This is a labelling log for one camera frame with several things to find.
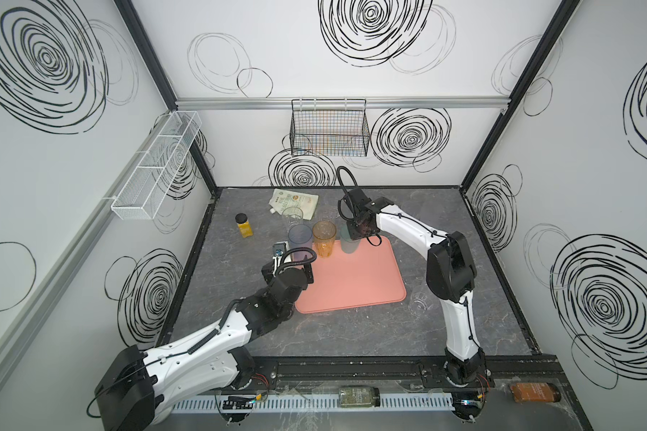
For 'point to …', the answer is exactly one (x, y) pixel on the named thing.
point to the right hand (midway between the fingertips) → (356, 231)
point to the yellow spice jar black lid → (243, 224)
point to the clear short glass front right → (418, 304)
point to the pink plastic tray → (372, 276)
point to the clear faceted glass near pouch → (292, 215)
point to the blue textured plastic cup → (300, 235)
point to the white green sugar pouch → (282, 199)
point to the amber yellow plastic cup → (323, 233)
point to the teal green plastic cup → (348, 245)
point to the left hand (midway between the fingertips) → (296, 259)
